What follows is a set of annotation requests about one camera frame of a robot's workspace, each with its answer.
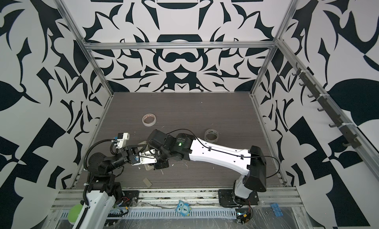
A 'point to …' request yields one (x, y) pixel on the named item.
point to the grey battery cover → (147, 182)
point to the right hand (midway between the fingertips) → (148, 158)
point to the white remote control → (147, 157)
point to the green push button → (73, 212)
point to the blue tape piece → (277, 209)
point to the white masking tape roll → (149, 119)
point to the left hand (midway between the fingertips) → (146, 146)
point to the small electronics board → (244, 214)
